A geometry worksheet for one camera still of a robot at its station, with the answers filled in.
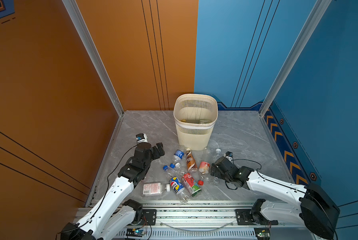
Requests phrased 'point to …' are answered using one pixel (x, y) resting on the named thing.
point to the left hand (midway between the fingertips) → (156, 144)
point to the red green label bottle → (191, 184)
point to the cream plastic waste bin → (195, 115)
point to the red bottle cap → (200, 182)
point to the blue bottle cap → (172, 165)
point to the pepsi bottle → (179, 189)
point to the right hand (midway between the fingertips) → (215, 171)
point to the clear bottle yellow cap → (183, 120)
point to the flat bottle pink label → (154, 189)
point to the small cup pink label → (204, 167)
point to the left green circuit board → (135, 232)
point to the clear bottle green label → (214, 180)
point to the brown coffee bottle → (191, 165)
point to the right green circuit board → (263, 233)
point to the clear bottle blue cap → (170, 172)
